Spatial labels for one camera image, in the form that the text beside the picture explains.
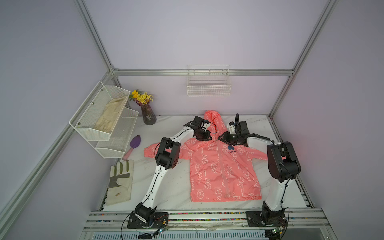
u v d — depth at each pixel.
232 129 0.93
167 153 0.68
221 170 0.91
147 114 1.08
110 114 0.79
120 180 0.86
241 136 0.79
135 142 1.04
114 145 0.90
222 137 0.94
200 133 0.93
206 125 1.01
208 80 1.07
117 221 0.75
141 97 0.98
